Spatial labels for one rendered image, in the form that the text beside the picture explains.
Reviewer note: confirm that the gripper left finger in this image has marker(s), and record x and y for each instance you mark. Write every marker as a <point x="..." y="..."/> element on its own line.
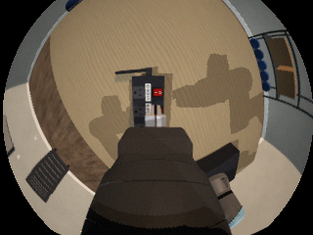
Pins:
<point x="150" y="119"/>

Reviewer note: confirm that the black power strip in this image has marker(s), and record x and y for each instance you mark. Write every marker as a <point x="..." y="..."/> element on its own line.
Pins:
<point x="147" y="90"/>

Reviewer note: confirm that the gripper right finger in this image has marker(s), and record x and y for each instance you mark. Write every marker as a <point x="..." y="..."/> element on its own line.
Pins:
<point x="160" y="119"/>

